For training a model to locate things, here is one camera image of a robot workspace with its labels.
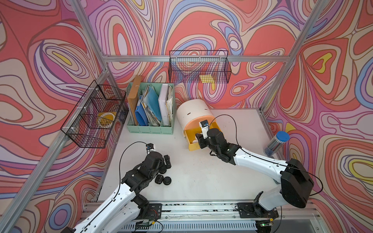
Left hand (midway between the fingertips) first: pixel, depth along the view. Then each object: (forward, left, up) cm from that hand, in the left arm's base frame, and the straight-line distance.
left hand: (164, 159), depth 78 cm
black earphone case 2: (-7, -1, -12) cm, 14 cm away
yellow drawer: (+14, -14, +3) cm, 20 cm away
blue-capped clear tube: (+10, -65, +6) cm, 66 cm away
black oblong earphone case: (-7, +4, -12) cm, 14 cm away
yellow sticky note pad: (+45, -25, +22) cm, 56 cm away
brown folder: (+28, +19, +19) cm, 39 cm away
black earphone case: (-8, -1, +5) cm, 10 cm away
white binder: (+34, +4, -5) cm, 34 cm away
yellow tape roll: (+11, +28, +20) cm, 36 cm away
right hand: (+12, -20, +4) cm, 24 cm away
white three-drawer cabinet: (+25, -14, +11) cm, 30 cm away
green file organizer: (+28, +11, -7) cm, 31 cm away
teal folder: (+37, +11, +12) cm, 40 cm away
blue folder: (+28, +18, +4) cm, 33 cm away
